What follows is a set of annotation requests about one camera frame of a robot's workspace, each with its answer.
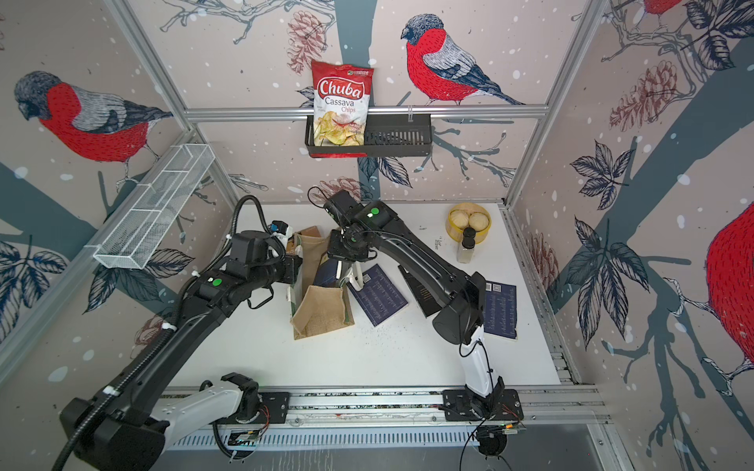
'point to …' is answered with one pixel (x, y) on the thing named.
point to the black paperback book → (426, 302)
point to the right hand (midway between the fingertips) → (331, 257)
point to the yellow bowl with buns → (468, 215)
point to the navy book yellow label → (329, 271)
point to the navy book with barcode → (378, 296)
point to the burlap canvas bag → (315, 310)
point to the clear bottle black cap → (466, 248)
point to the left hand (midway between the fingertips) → (306, 254)
